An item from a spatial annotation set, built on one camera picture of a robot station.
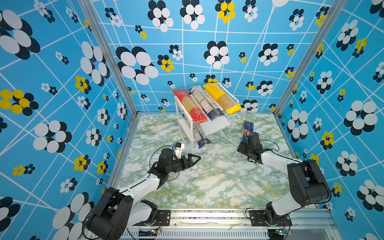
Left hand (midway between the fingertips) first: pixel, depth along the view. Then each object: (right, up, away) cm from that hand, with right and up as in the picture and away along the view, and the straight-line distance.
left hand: (197, 160), depth 80 cm
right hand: (+31, +5, +16) cm, 35 cm away
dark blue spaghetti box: (+37, +17, +26) cm, 49 cm away
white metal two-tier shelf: (+7, +18, +10) cm, 21 cm away
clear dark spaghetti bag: (+1, +13, +3) cm, 13 cm away
